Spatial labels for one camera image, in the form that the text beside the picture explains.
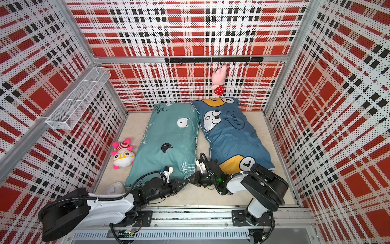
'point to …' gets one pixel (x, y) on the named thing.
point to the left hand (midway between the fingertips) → (189, 183)
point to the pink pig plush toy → (218, 78)
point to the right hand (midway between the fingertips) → (188, 180)
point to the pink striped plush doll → (124, 155)
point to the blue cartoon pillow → (233, 142)
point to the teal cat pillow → (169, 140)
